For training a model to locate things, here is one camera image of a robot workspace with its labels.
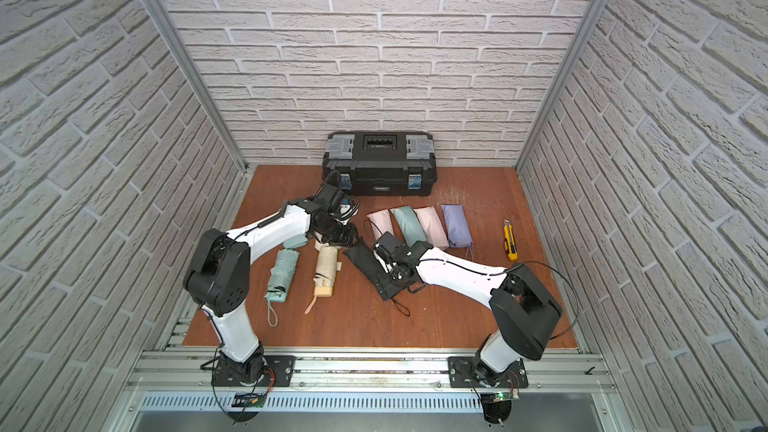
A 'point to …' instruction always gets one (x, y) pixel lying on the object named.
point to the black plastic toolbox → (382, 163)
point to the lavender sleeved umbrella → (457, 226)
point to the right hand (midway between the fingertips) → (395, 282)
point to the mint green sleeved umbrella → (409, 225)
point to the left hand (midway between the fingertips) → (360, 239)
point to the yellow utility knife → (509, 241)
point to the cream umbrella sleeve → (318, 245)
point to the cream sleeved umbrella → (327, 265)
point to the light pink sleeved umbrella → (432, 227)
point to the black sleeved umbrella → (363, 256)
